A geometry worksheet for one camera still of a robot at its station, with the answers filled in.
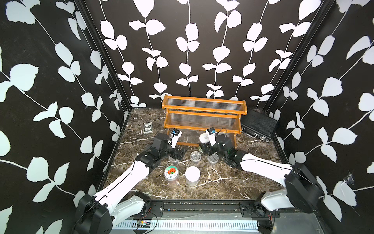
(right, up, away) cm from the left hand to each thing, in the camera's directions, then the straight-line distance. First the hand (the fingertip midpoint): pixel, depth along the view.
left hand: (181, 142), depth 80 cm
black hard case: (+54, +10, +26) cm, 61 cm away
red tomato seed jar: (-5, -17, -2) cm, 18 cm away
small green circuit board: (-18, -39, -9) cm, 44 cm away
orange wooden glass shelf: (+6, +18, +16) cm, 25 cm away
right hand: (+13, +2, +4) cm, 14 cm away
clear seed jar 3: (+19, -11, +7) cm, 23 cm away
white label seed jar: (+6, -17, -4) cm, 19 cm away
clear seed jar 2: (+8, -10, +8) cm, 15 cm away
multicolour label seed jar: (+21, +5, -13) cm, 25 cm away
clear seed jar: (-4, -12, +6) cm, 14 cm away
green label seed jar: (+13, +2, +2) cm, 13 cm away
